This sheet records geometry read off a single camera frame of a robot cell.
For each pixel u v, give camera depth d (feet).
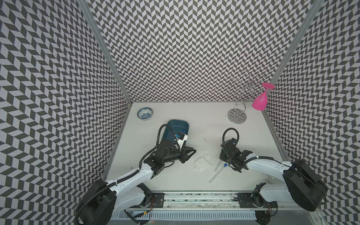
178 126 3.21
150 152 2.07
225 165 2.77
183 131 3.24
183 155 2.22
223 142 2.27
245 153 2.15
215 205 2.37
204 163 2.77
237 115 3.47
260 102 2.81
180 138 2.28
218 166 2.78
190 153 2.42
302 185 1.37
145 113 3.55
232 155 2.22
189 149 2.55
